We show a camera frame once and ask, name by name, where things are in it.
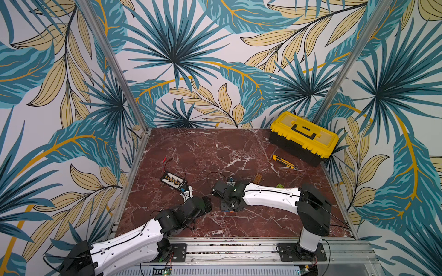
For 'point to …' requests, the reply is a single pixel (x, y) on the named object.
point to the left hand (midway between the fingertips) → (204, 206)
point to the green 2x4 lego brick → (279, 186)
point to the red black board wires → (165, 161)
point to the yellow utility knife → (284, 162)
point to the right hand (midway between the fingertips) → (226, 205)
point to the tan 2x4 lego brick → (258, 178)
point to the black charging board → (175, 181)
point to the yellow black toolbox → (303, 140)
